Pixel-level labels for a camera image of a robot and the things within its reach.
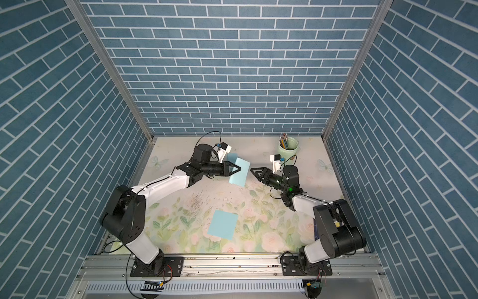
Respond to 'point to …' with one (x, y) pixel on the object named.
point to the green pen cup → (289, 154)
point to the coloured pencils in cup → (284, 140)
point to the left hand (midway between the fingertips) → (243, 170)
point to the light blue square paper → (231, 157)
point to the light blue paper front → (223, 224)
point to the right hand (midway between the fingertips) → (254, 172)
